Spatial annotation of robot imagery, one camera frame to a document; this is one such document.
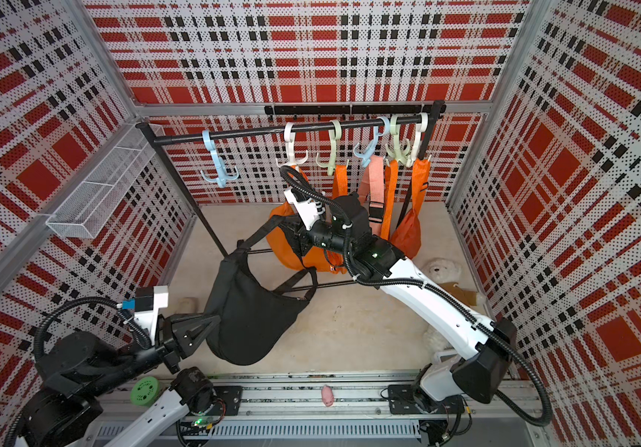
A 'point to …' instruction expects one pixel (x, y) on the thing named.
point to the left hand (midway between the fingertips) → (225, 318)
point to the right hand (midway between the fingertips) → (281, 223)
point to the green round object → (144, 391)
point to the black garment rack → (181, 132)
